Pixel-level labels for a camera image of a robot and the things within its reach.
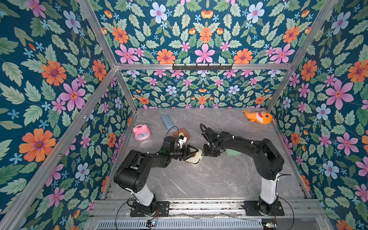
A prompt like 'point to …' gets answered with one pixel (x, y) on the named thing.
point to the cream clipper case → (195, 159)
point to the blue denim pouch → (167, 121)
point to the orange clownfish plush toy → (260, 117)
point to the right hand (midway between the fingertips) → (207, 152)
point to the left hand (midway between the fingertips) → (197, 152)
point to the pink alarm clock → (142, 132)
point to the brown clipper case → (181, 132)
